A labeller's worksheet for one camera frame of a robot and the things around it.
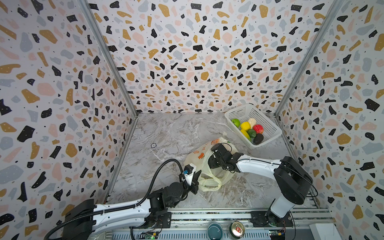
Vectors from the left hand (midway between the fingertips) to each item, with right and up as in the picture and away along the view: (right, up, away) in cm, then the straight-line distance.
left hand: (201, 170), depth 72 cm
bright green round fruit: (+25, +25, +37) cm, 51 cm away
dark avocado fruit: (+39, +13, +30) cm, 51 cm away
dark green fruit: (+35, +17, +31) cm, 49 cm away
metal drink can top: (+15, -22, -10) cm, 28 cm away
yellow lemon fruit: (+31, +22, +35) cm, 52 cm away
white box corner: (+56, -26, -5) cm, 62 cm away
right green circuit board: (+36, -31, -1) cm, 48 cm away
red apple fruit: (+40, +20, +33) cm, 56 cm away
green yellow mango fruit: (+30, +17, +31) cm, 46 cm away
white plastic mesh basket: (+35, +33, +45) cm, 66 cm away
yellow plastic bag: (+4, -5, +2) cm, 7 cm away
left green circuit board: (-25, -30, -2) cm, 39 cm away
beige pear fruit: (+38, +25, +38) cm, 59 cm away
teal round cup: (+6, -28, -2) cm, 29 cm away
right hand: (+4, +3, +17) cm, 18 cm away
